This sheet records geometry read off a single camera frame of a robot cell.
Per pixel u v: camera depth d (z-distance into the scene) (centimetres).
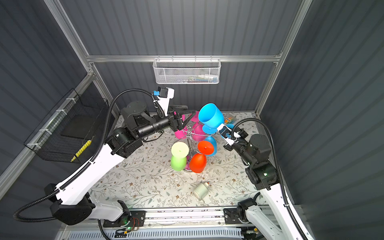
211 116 52
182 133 79
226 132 50
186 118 52
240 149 54
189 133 69
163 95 46
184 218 76
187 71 124
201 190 74
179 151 62
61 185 38
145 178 87
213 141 76
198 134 69
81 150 68
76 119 76
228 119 54
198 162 69
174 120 48
